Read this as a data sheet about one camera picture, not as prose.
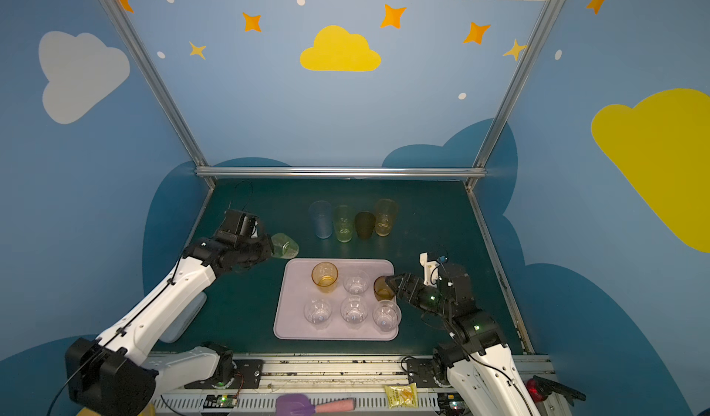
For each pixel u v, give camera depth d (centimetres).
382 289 88
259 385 73
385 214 98
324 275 90
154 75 86
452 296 54
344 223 100
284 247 86
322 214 99
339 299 87
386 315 84
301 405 70
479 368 46
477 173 116
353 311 86
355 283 85
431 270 68
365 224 101
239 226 61
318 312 84
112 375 37
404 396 70
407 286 64
